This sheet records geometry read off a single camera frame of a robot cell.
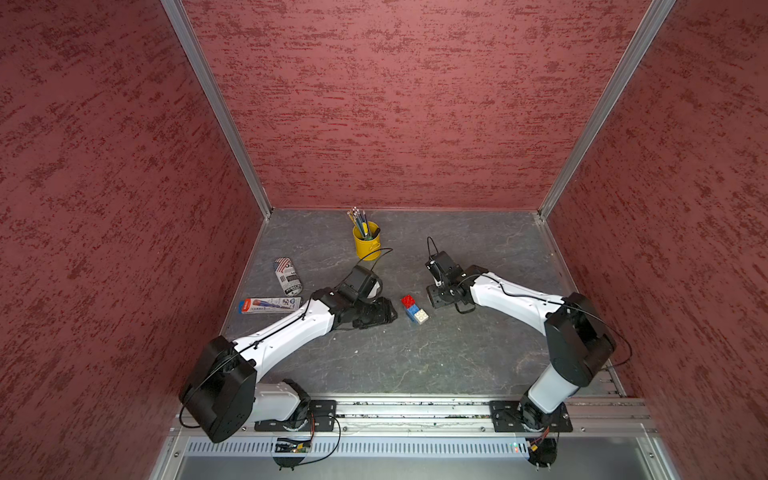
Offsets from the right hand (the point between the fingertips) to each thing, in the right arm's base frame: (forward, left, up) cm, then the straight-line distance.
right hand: (440, 299), depth 90 cm
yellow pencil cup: (+18, +23, +3) cm, 29 cm away
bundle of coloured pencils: (+24, +25, +10) cm, 36 cm away
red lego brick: (-1, +10, 0) cm, 10 cm away
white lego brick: (-6, +6, 0) cm, 8 cm away
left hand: (-9, +16, +4) cm, 19 cm away
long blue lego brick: (-3, +9, -1) cm, 10 cm away
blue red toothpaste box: (+1, +55, -2) cm, 55 cm away
